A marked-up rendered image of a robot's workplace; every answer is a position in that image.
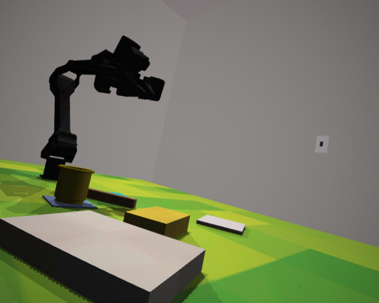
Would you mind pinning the large white flat block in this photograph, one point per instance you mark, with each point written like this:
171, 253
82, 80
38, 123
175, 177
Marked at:
103, 259

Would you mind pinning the white flat rectangular slab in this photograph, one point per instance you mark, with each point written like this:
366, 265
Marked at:
222, 224

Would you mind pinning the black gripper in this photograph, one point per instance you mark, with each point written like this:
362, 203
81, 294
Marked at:
128, 83

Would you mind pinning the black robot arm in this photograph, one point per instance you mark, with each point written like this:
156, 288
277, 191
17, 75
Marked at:
62, 143

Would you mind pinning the yellow flat block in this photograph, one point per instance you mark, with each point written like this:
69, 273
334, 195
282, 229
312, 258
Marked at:
159, 220

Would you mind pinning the brown flat bar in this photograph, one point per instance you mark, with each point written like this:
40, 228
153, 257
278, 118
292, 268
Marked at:
113, 198

